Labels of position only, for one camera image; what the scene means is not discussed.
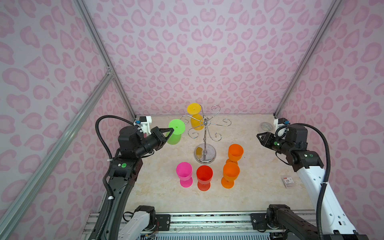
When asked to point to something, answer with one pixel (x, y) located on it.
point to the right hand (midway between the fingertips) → (260, 134)
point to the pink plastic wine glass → (184, 171)
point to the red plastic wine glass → (204, 174)
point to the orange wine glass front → (235, 152)
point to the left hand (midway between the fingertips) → (174, 127)
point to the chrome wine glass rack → (205, 153)
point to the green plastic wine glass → (179, 127)
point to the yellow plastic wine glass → (194, 109)
